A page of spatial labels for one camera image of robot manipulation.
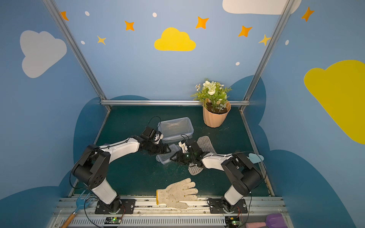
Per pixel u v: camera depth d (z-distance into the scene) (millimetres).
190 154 727
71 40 800
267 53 865
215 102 984
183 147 839
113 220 707
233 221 715
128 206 751
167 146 862
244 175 458
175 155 825
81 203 748
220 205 766
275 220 714
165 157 864
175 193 789
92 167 466
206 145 984
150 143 787
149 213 733
